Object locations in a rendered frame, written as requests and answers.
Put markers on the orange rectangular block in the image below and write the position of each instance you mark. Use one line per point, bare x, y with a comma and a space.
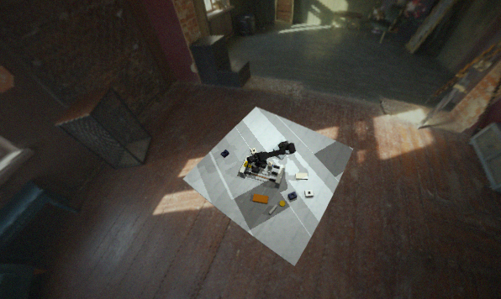
260, 198

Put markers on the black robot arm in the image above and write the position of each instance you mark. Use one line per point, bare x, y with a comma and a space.
262, 156

